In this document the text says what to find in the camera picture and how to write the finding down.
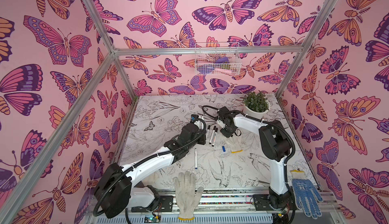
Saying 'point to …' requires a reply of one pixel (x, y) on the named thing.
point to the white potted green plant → (256, 105)
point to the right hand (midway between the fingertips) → (229, 130)
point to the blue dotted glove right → (306, 194)
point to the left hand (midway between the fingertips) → (206, 130)
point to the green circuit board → (157, 219)
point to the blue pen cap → (223, 148)
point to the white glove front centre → (188, 198)
